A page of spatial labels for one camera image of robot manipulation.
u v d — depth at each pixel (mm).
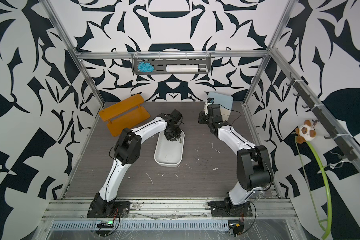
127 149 594
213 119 698
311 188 595
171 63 921
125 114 1063
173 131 855
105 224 728
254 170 452
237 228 712
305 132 596
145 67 912
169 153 920
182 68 892
